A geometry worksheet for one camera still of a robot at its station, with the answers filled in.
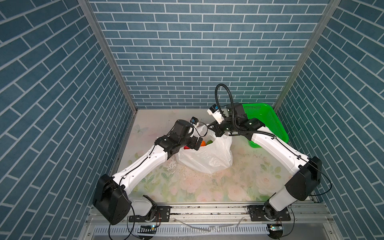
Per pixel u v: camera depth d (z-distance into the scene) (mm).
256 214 734
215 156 806
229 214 753
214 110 666
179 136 588
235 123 586
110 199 391
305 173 418
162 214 734
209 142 963
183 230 770
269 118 1109
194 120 691
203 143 961
